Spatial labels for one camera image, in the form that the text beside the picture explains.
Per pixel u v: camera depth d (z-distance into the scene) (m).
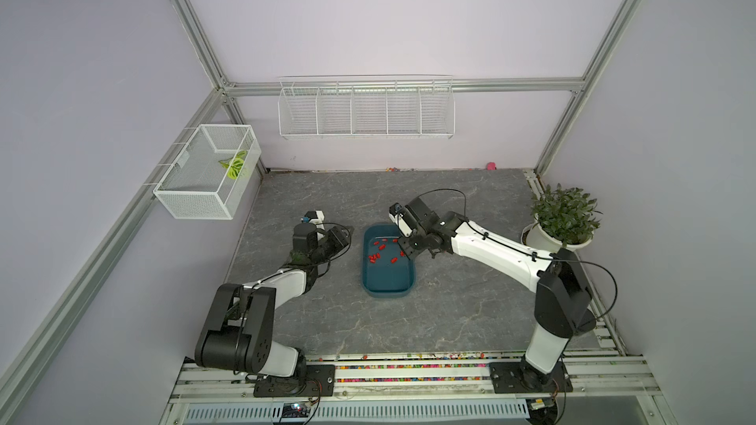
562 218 0.83
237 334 0.43
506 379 0.74
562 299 0.45
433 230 0.62
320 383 0.73
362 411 1.57
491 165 1.24
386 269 0.93
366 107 0.99
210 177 0.82
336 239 0.80
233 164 0.81
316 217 0.84
